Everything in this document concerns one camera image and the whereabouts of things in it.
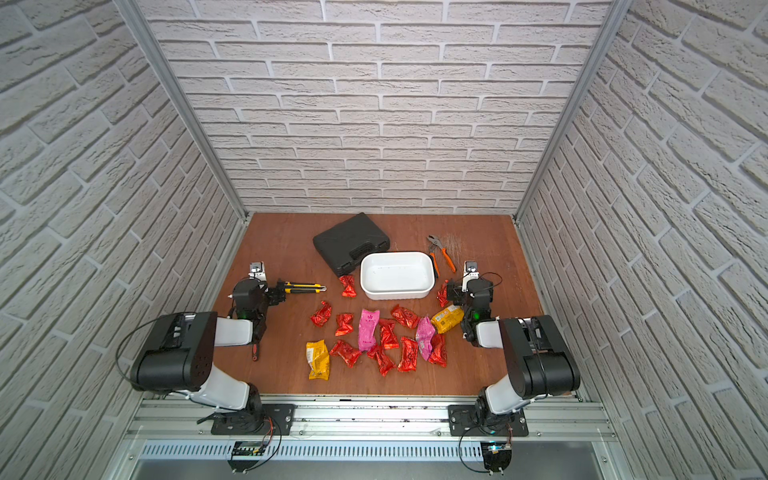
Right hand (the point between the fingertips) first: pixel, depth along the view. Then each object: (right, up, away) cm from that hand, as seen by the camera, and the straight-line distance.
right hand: (472, 278), depth 95 cm
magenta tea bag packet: (-33, -13, -9) cm, 37 cm away
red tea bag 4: (-40, -13, -8) cm, 43 cm away
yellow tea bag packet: (-46, -20, -15) cm, 53 cm away
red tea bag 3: (-48, -11, -5) cm, 49 cm away
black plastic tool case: (-43, +11, +10) cm, 46 cm away
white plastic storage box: (-25, 0, +9) cm, 27 cm away
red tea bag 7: (-22, -11, -4) cm, 25 cm away
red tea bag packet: (-39, -20, -12) cm, 45 cm away
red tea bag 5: (-27, -15, -8) cm, 32 cm away
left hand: (-67, +1, -1) cm, 67 cm away
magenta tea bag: (-17, -15, -9) cm, 24 cm away
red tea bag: (-28, -22, -14) cm, 38 cm away
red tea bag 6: (-12, -20, -12) cm, 26 cm away
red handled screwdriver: (-65, -21, -11) cm, 70 cm away
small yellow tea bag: (-9, -11, -6) cm, 16 cm away
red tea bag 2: (-21, -21, -11) cm, 31 cm away
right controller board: (-1, -40, -24) cm, 47 cm away
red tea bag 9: (-41, -2, +2) cm, 41 cm away
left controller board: (-62, -41, -23) cm, 78 cm away
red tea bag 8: (-10, -5, 0) cm, 11 cm away
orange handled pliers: (-9, +12, +16) cm, 22 cm away
